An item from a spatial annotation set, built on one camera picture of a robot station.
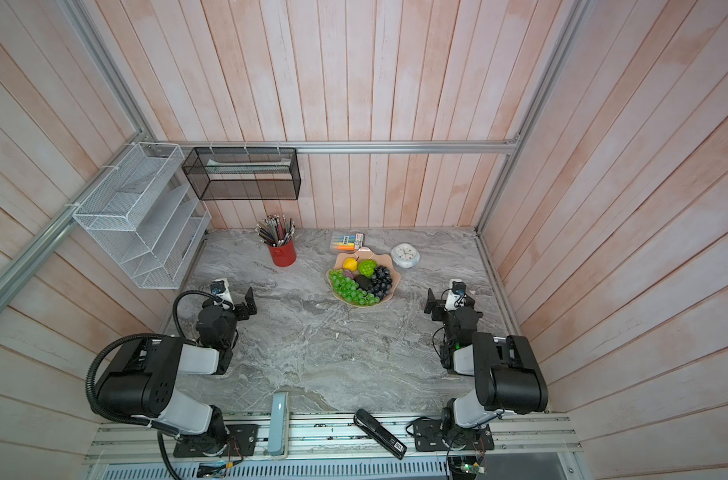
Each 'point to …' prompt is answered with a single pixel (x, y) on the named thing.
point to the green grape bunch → (347, 289)
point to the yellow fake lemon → (351, 263)
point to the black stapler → (380, 434)
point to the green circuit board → (472, 468)
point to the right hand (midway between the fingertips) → (446, 289)
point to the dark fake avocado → (363, 281)
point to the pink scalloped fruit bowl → (361, 254)
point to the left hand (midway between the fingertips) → (238, 293)
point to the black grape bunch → (381, 282)
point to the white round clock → (405, 255)
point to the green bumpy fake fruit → (367, 267)
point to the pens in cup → (274, 230)
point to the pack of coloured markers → (347, 243)
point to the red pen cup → (285, 255)
